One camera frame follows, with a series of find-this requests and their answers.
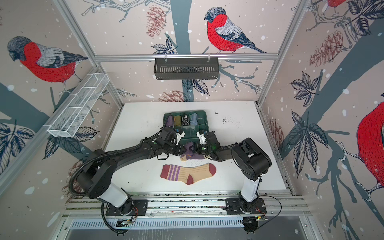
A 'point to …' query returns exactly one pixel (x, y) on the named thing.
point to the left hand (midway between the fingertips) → (185, 150)
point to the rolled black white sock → (185, 120)
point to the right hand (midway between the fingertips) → (189, 150)
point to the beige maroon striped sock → (188, 175)
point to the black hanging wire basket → (186, 68)
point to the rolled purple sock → (169, 121)
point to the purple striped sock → (189, 155)
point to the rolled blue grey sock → (194, 121)
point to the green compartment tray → (190, 136)
